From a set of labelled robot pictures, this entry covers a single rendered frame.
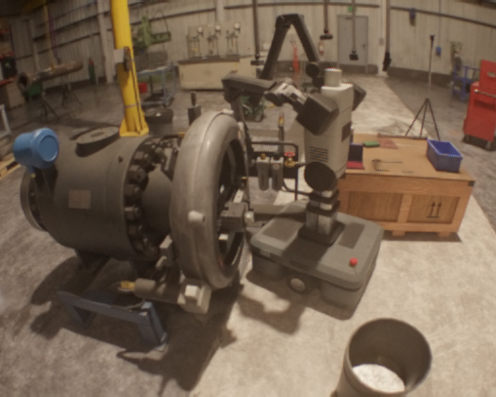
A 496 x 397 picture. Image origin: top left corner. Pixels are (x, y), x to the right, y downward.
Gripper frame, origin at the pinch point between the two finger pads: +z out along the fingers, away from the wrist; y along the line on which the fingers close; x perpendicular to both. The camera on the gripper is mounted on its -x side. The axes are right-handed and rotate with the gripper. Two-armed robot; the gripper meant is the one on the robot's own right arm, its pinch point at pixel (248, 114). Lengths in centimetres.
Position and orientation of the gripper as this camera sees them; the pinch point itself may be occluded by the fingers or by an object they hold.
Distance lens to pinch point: 189.7
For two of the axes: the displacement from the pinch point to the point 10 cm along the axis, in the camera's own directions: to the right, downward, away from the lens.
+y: -5.7, 4.4, -6.9
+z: -3.6, 6.2, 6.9
